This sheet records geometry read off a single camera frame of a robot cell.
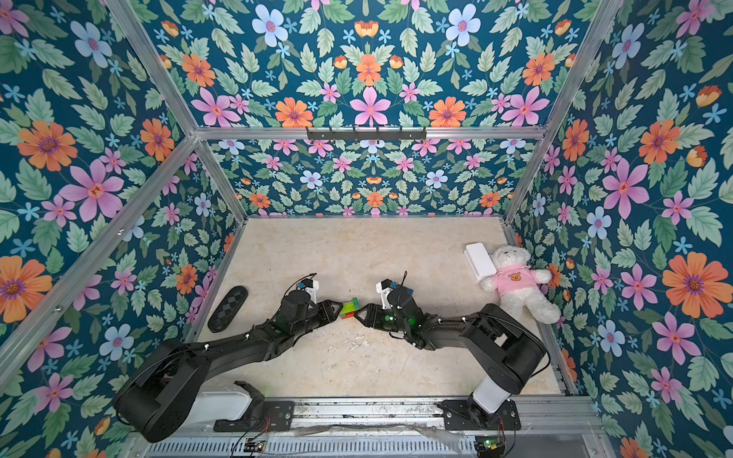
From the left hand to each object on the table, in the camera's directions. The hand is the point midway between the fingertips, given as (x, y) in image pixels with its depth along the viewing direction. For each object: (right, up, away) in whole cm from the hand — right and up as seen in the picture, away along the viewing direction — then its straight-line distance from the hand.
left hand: (344, 305), depth 87 cm
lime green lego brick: (+1, -1, +1) cm, 2 cm away
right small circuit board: (+40, -32, -15) cm, 54 cm away
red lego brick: (+1, -4, +2) cm, 4 cm away
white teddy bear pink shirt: (+55, +6, +4) cm, 56 cm away
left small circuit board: (-21, -33, -16) cm, 41 cm away
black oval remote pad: (-38, -2, +3) cm, 38 cm away
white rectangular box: (+47, +13, +13) cm, 50 cm away
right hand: (+5, -3, -3) cm, 6 cm away
